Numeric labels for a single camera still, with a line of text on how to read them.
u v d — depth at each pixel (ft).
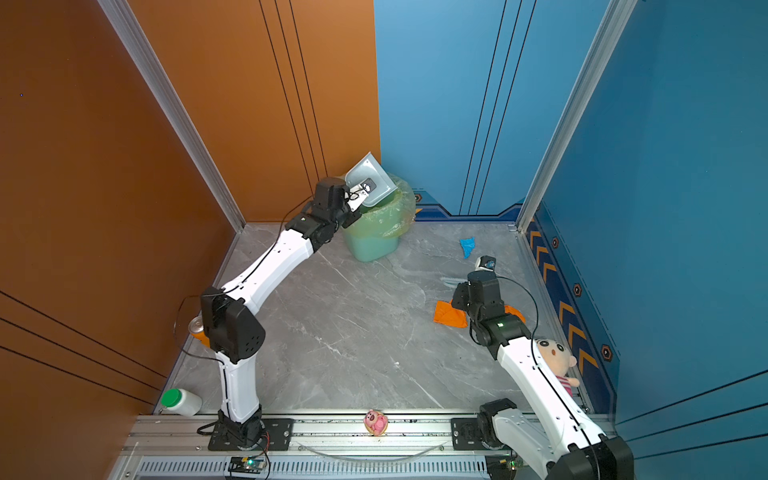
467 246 3.70
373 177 2.75
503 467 2.32
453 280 2.91
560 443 1.29
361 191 2.39
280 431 2.43
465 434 2.37
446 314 3.07
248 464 2.32
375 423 2.38
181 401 2.34
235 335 1.64
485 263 2.28
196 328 2.60
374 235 2.95
